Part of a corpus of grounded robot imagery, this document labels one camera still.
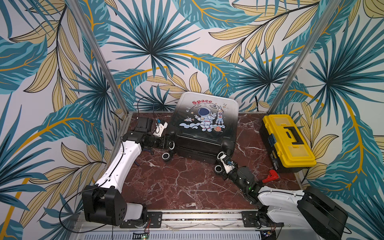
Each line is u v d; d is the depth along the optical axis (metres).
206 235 1.00
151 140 0.66
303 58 0.86
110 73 0.95
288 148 0.80
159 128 0.71
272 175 0.88
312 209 0.44
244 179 0.63
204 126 0.82
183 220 0.75
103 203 0.39
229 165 0.68
